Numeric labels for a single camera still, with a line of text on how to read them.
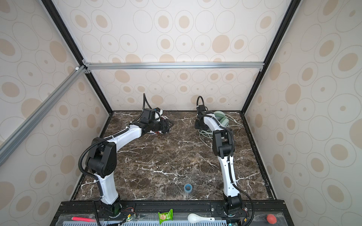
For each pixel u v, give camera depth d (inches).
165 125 32.8
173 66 35.4
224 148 25.5
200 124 37.6
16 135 21.2
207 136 40.5
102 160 19.7
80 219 28.3
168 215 27.6
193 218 27.9
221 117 40.5
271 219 27.1
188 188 31.6
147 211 29.5
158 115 30.6
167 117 41.4
